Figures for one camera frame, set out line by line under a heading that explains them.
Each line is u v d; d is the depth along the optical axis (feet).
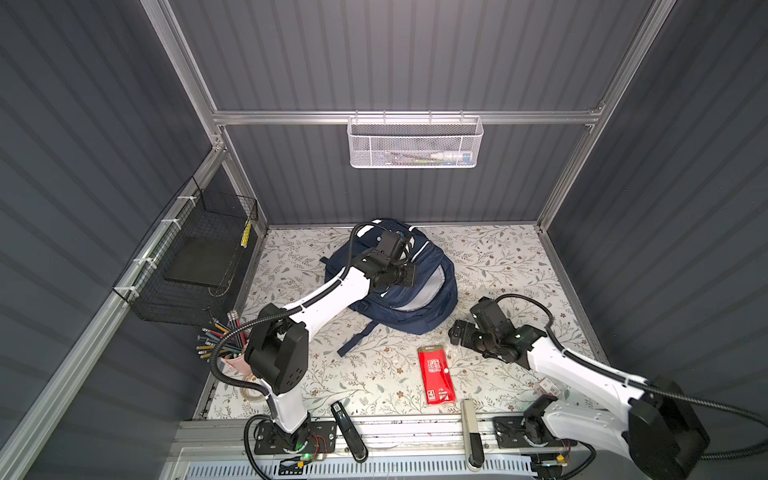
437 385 2.82
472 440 2.28
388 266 2.18
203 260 2.42
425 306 2.99
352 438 2.35
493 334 2.11
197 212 2.65
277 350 1.50
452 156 2.92
